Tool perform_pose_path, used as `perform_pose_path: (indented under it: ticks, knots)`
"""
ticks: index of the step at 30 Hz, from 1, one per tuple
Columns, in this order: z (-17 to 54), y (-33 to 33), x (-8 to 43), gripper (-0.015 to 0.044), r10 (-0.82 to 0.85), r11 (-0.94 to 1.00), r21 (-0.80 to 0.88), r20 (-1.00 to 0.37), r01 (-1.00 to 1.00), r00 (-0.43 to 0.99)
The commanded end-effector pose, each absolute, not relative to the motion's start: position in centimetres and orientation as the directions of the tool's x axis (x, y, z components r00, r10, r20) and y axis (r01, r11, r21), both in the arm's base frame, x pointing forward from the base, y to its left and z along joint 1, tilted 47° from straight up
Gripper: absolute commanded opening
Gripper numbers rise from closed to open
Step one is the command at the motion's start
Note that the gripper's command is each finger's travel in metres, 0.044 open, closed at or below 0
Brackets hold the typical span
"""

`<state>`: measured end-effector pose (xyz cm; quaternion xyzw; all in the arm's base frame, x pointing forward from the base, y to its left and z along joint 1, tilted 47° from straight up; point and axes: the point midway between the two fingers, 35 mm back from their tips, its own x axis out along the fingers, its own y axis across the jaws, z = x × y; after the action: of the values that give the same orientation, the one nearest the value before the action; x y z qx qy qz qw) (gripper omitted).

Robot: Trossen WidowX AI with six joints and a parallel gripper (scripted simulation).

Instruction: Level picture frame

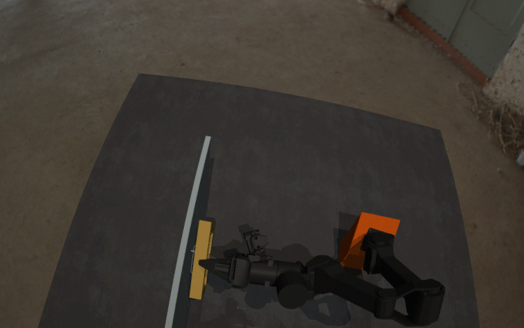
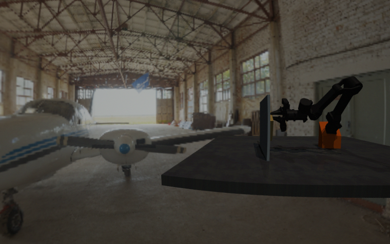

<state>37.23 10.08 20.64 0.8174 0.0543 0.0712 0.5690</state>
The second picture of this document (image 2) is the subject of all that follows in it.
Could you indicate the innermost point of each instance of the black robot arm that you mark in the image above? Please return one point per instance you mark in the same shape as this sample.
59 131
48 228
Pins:
352 86

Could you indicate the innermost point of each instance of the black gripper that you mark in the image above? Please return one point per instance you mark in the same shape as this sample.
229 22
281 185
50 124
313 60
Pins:
287 114

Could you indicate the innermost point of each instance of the dark grey wall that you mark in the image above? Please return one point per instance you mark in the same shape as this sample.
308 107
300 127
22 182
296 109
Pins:
265 126

